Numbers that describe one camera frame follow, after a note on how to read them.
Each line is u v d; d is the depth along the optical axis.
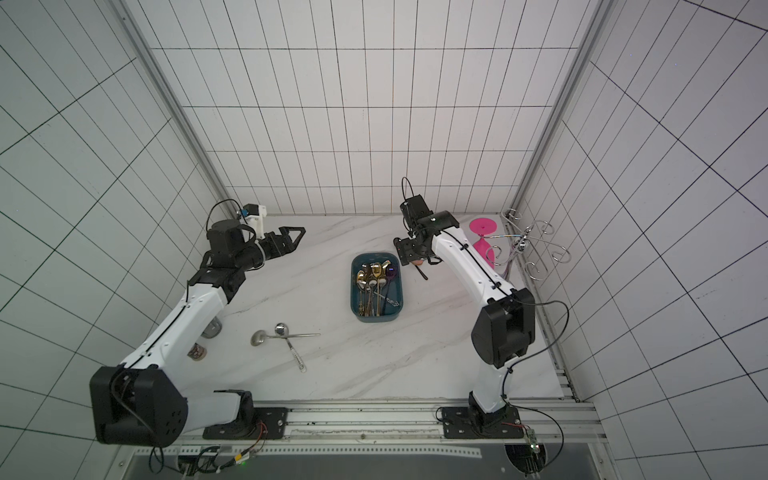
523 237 0.74
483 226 0.81
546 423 0.67
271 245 0.70
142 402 0.39
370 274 1.01
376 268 1.00
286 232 0.71
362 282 0.98
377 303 0.92
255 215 0.71
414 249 0.76
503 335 0.46
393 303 0.93
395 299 0.95
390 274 1.00
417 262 0.76
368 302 0.95
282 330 0.87
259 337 0.87
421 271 1.03
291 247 0.71
